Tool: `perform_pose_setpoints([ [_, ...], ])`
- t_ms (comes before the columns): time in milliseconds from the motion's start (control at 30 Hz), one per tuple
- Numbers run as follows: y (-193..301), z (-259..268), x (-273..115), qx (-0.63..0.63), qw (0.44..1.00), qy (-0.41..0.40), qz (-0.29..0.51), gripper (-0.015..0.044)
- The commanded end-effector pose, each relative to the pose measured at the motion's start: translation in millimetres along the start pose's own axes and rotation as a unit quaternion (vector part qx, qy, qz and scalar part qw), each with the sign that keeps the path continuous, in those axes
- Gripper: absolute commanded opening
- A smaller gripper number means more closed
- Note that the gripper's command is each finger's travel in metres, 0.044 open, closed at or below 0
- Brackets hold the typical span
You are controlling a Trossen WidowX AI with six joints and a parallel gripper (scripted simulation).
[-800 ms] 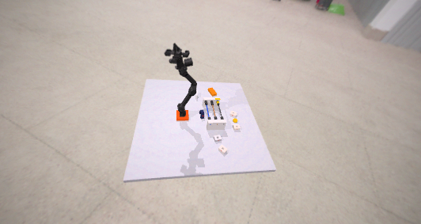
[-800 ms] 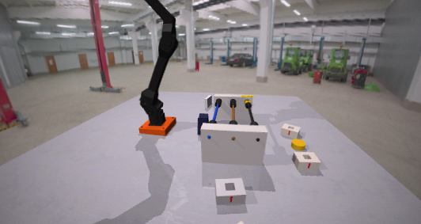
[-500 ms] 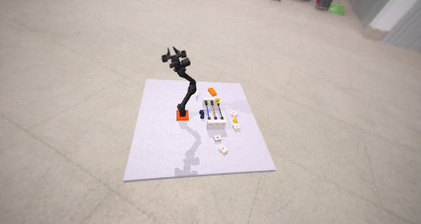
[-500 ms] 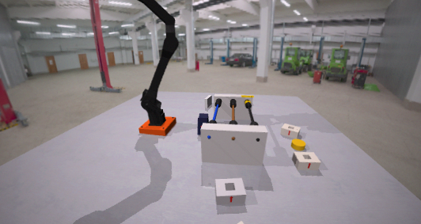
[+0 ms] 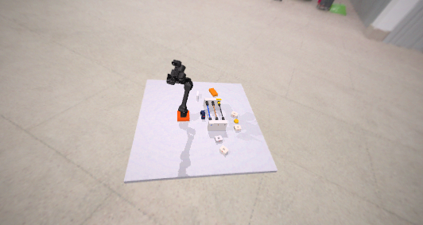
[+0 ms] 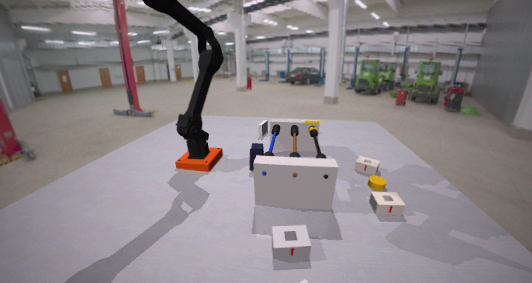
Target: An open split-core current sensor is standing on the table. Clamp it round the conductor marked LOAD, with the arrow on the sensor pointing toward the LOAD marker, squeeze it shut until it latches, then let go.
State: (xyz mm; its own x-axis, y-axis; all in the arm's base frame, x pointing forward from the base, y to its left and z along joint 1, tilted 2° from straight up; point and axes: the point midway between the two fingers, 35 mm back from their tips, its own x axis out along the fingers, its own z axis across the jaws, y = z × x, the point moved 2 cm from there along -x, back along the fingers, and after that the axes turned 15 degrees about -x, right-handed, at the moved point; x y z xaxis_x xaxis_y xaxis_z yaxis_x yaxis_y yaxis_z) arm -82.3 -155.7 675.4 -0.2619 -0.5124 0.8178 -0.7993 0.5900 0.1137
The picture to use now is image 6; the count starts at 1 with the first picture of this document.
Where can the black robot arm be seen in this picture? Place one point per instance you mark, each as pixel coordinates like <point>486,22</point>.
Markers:
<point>189,125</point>

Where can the yellow short cylinder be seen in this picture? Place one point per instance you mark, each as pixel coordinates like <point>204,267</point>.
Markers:
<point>376,182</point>

